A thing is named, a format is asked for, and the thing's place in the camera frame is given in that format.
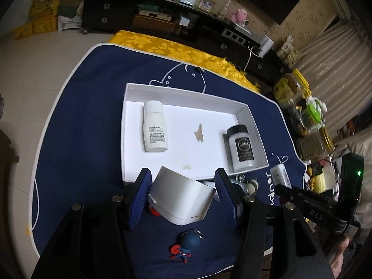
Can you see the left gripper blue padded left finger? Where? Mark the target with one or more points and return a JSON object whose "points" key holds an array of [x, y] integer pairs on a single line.
{"points": [[139, 195]]}

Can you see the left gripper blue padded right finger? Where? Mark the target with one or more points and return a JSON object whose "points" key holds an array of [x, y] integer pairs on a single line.
{"points": [[229, 197]]}

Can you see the RCMA powder bottle black cap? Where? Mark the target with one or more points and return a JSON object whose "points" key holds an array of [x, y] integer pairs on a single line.
{"points": [[240, 148]]}

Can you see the white triangular container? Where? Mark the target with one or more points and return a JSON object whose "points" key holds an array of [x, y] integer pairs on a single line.
{"points": [[179, 199]]}

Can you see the white and red tube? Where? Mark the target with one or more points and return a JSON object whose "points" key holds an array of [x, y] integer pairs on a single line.
{"points": [[280, 176]]}

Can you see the white lotion bottle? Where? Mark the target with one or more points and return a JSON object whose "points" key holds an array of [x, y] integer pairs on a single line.
{"points": [[154, 127]]}

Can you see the person's right hand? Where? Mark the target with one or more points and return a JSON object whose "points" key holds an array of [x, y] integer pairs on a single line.
{"points": [[338, 259]]}

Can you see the white cardboard tray box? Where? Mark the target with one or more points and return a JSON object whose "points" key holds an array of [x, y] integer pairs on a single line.
{"points": [[197, 127]]}

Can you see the navy blue table mat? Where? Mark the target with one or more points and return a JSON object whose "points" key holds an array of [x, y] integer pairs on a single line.
{"points": [[79, 156]]}

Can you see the green lidded jar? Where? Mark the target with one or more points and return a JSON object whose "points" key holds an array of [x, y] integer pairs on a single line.
{"points": [[313, 114]]}

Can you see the yellow lidded snack jar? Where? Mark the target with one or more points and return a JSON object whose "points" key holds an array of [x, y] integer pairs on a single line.
{"points": [[290, 89]]}

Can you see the yellow floral tablecloth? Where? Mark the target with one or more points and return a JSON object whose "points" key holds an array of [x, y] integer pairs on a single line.
{"points": [[184, 53]]}

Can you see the black TV cabinet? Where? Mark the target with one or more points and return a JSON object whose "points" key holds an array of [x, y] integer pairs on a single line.
{"points": [[188, 25]]}

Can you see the yellow crates stack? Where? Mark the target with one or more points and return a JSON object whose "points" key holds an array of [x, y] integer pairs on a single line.
{"points": [[42, 18]]}

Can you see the blue ball spiderman keychain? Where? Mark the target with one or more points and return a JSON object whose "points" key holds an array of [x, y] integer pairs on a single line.
{"points": [[187, 242]]}

